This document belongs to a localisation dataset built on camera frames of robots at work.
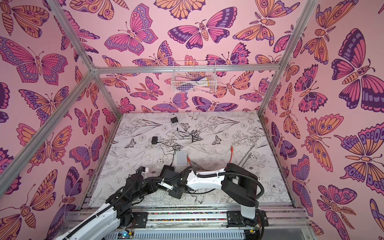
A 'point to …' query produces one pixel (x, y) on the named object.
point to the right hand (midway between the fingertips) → (173, 187)
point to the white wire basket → (194, 77)
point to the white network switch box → (181, 156)
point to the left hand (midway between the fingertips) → (161, 181)
